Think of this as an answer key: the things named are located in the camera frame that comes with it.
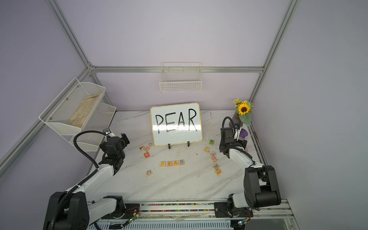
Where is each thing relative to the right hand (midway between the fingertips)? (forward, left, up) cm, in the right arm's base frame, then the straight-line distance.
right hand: (234, 139), depth 90 cm
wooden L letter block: (+1, +62, -9) cm, 63 cm away
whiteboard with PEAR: (+13, +38, 0) cm, 40 cm away
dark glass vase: (+17, -5, 0) cm, 18 cm away
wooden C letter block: (-17, +54, -9) cm, 58 cm away
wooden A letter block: (-11, +38, -10) cm, 41 cm away
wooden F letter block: (-5, +13, -10) cm, 17 cm away
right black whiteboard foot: (+2, +30, -8) cm, 31 cm away
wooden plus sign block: (-1, +17, -10) cm, 20 cm away
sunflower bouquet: (+15, -7, +12) cm, 20 cm away
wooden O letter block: (+3, +56, -9) cm, 57 cm away
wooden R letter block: (-11, +34, -9) cm, 37 cm away
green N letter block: (+5, +13, -10) cm, 17 cm away
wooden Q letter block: (-17, +11, -10) cm, 23 cm away
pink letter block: (0, +59, -10) cm, 59 cm away
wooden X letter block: (-14, +12, -10) cm, 21 cm away
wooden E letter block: (-11, +42, -10) cm, 45 cm away
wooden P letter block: (-11, +46, -10) cm, 49 cm away
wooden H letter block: (-9, +13, -11) cm, 19 cm away
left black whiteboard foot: (+1, +43, -9) cm, 44 cm away
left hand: (-2, +74, +5) cm, 74 cm away
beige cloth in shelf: (+3, +89, +20) cm, 92 cm away
